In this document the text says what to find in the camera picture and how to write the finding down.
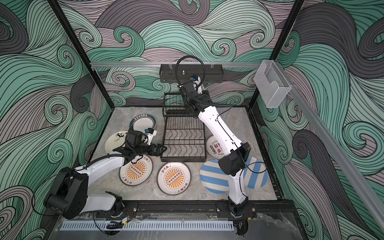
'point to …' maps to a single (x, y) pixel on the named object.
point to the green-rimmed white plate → (142, 122)
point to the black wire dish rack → (183, 133)
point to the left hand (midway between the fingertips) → (161, 145)
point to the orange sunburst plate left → (134, 174)
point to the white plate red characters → (214, 148)
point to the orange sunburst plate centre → (173, 178)
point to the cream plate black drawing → (114, 140)
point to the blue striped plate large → (213, 178)
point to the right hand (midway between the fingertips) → (204, 95)
